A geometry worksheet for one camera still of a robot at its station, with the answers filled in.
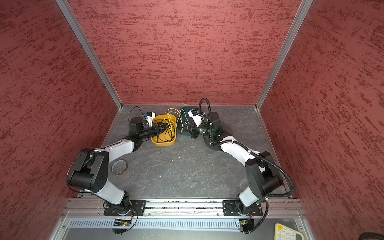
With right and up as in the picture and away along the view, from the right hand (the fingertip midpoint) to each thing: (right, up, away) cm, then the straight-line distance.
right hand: (182, 128), depth 80 cm
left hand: (-9, 0, +9) cm, 13 cm away
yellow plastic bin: (-15, -11, +16) cm, 24 cm away
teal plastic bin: (0, +6, +6) cm, 8 cm away
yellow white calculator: (+48, -47, -13) cm, 68 cm away
